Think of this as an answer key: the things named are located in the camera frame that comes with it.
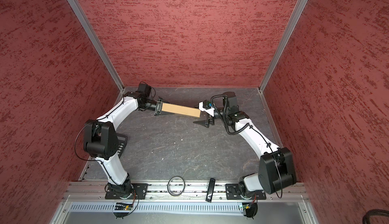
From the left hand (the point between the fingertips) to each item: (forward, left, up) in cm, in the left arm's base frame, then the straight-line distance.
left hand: (174, 109), depth 78 cm
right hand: (-4, -10, 0) cm, 11 cm away
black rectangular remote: (-34, -19, -21) cm, 44 cm away
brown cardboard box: (-4, -4, +5) cm, 8 cm away
